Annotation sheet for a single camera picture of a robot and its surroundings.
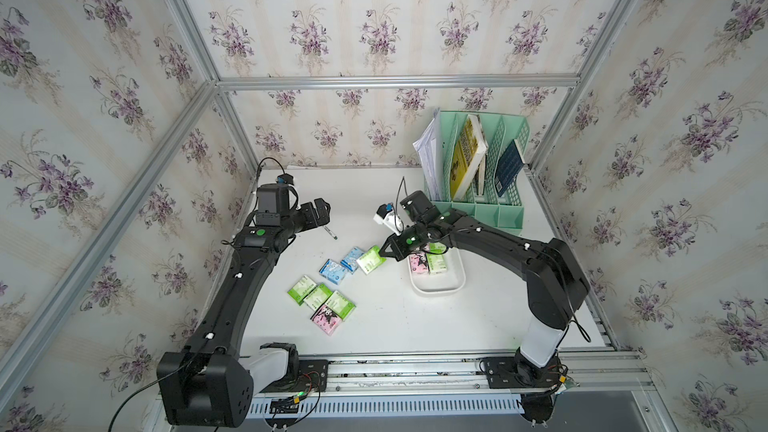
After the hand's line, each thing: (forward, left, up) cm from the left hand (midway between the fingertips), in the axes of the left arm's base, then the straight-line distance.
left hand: (318, 209), depth 79 cm
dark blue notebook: (+26, -63, -9) cm, 69 cm away
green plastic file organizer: (+14, -62, -20) cm, 66 cm away
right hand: (-8, -17, -11) cm, 22 cm away
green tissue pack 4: (-19, -6, -20) cm, 28 cm away
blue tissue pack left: (-9, -2, -19) cm, 21 cm away
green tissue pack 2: (-14, +6, -20) cm, 25 cm away
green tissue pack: (-10, -14, -9) cm, 20 cm away
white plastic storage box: (-12, -35, -21) cm, 42 cm away
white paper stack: (+19, -32, +4) cm, 37 cm away
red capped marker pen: (+6, 0, -22) cm, 23 cm away
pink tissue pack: (-7, -28, -19) cm, 34 cm away
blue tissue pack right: (-5, -7, -20) cm, 22 cm away
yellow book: (+23, -46, 0) cm, 51 cm away
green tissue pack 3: (-16, +1, -20) cm, 26 cm away
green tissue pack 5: (-6, -34, -19) cm, 40 cm away
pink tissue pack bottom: (-22, -2, -20) cm, 30 cm away
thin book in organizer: (+23, -53, -11) cm, 59 cm away
